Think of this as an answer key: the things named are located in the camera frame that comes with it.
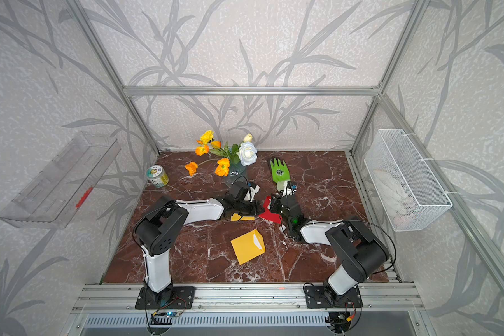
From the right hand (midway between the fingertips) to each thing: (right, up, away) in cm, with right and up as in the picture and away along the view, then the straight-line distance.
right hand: (272, 194), depth 92 cm
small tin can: (-56, +8, +8) cm, 57 cm away
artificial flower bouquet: (-10, +17, -18) cm, 26 cm away
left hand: (-3, -7, +1) cm, 8 cm away
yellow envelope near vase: (-15, -8, -10) cm, 20 cm away
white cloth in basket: (+45, 0, -15) cm, 47 cm away
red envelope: (-2, -10, +2) cm, 10 cm away
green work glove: (+5, +8, +17) cm, 20 cm away
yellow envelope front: (-10, -21, -4) cm, 24 cm away
